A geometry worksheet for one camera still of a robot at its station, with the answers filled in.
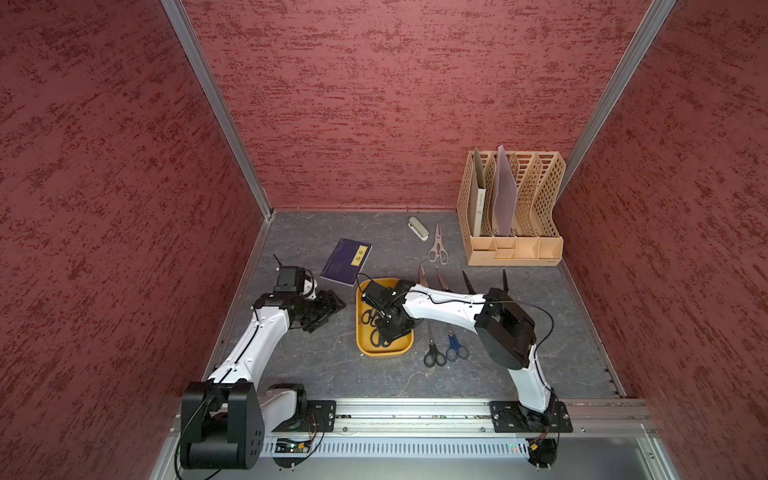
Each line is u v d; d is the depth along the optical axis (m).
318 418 0.74
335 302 0.78
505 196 1.07
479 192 0.88
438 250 1.08
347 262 1.03
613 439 0.76
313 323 0.74
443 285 1.00
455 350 0.85
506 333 0.50
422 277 1.00
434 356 0.85
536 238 1.03
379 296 0.71
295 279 0.67
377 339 0.85
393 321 0.75
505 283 1.00
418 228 1.12
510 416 0.74
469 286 1.00
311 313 0.71
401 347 0.80
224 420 0.40
